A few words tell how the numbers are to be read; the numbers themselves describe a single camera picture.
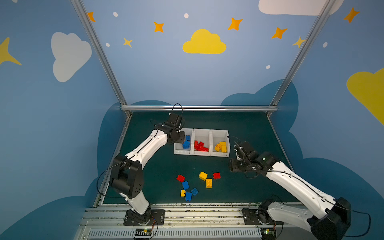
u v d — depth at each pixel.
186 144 0.96
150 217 0.73
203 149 0.98
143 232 0.73
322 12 0.72
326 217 0.38
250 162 0.56
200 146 0.99
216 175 0.88
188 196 0.80
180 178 0.87
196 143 1.01
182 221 0.74
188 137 1.06
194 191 0.82
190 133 1.01
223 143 0.97
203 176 0.87
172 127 0.64
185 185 0.84
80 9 0.69
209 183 0.85
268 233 0.73
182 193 0.80
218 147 0.98
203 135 1.02
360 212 0.38
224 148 0.96
